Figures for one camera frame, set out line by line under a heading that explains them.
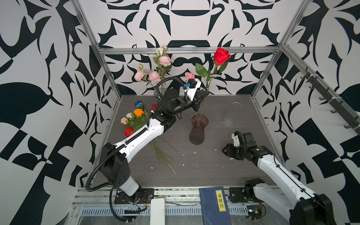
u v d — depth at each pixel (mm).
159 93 517
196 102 585
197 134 966
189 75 714
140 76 846
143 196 726
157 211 668
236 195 745
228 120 1000
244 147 639
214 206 714
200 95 597
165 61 844
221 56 485
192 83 541
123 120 994
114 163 419
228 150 733
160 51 870
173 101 535
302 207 400
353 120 502
